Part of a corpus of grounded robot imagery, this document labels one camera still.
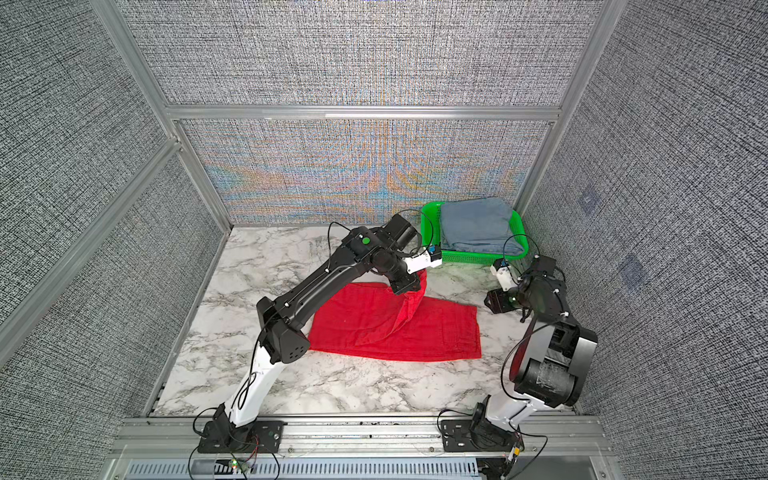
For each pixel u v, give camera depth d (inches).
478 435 26.9
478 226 44.2
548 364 18.2
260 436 28.9
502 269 32.3
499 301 31.4
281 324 20.6
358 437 29.5
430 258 27.1
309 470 27.6
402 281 27.7
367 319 36.3
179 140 36.4
